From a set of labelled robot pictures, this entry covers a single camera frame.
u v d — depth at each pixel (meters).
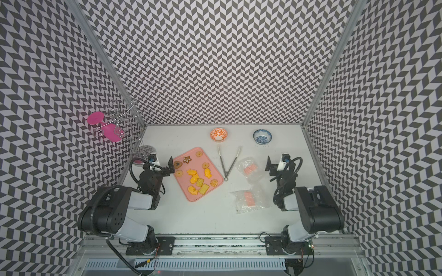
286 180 0.69
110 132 0.88
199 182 0.91
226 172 0.95
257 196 0.85
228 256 0.72
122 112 1.05
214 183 0.91
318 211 0.45
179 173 0.94
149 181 0.69
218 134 1.11
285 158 0.73
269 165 0.86
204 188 0.89
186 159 0.99
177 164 0.97
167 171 0.82
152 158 0.75
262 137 1.09
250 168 0.96
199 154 1.02
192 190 0.89
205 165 0.99
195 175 0.94
